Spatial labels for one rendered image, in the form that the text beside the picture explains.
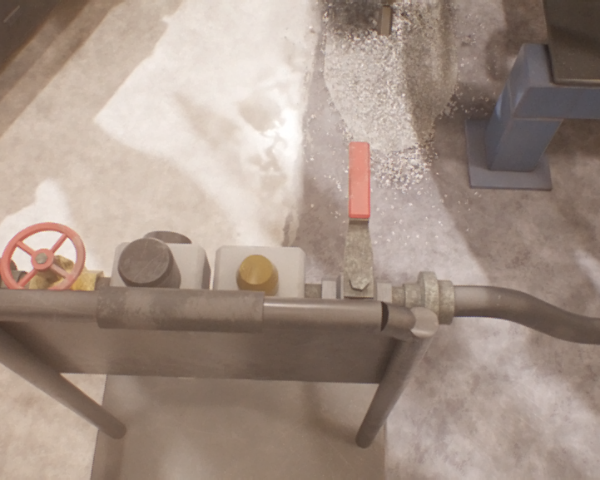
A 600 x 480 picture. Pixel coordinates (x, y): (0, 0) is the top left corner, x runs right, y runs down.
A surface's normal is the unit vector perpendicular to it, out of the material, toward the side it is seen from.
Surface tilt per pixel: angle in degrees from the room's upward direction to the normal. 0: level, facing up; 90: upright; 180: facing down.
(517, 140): 90
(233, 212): 0
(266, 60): 0
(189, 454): 0
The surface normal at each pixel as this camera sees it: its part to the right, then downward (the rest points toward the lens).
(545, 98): -0.04, 0.90
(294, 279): 0.00, -0.43
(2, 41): 0.88, 0.44
